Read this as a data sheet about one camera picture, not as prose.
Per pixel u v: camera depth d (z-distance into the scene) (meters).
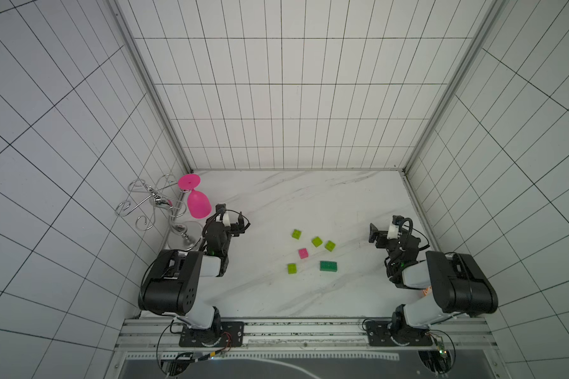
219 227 0.78
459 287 0.45
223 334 0.71
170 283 0.45
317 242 0.93
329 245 0.92
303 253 0.90
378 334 0.73
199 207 0.83
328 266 0.87
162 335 0.70
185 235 0.92
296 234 0.95
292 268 0.85
